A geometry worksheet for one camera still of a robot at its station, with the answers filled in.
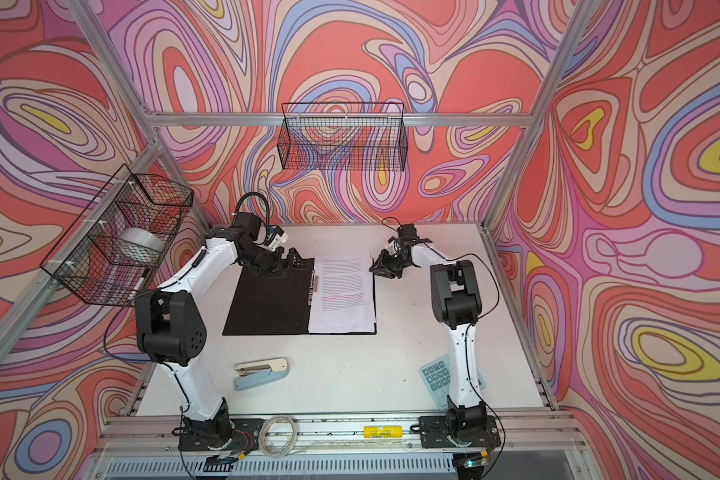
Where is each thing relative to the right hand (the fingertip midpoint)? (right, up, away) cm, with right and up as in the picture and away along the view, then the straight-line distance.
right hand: (375, 274), depth 104 cm
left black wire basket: (-68, +7, -30) cm, 75 cm away
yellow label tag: (+1, -37, -31) cm, 48 cm away
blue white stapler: (-34, -25, -23) cm, 48 cm away
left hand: (-24, +3, -15) cm, 28 cm away
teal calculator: (+16, -27, -22) cm, 39 cm away
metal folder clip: (-21, -4, -2) cm, 22 cm away
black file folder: (-36, -10, -8) cm, 38 cm away
